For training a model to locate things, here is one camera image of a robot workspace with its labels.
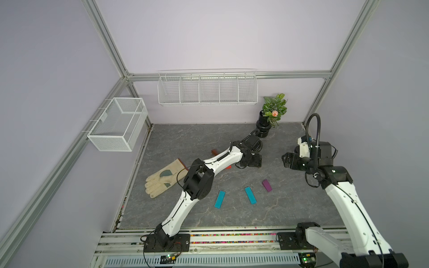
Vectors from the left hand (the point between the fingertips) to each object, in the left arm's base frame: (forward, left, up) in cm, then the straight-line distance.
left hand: (257, 165), depth 92 cm
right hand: (-5, -12, +15) cm, 20 cm away
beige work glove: (-3, +55, -5) cm, 55 cm away
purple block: (-9, -4, -6) cm, 12 cm away
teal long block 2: (-14, +6, -6) cm, 16 cm away
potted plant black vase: (+27, -12, +17) cm, 34 cm away
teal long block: (-15, +22, -5) cm, 27 cm away
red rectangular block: (-12, +18, +22) cm, 31 cm away
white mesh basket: (+17, +72, +19) cm, 76 cm away
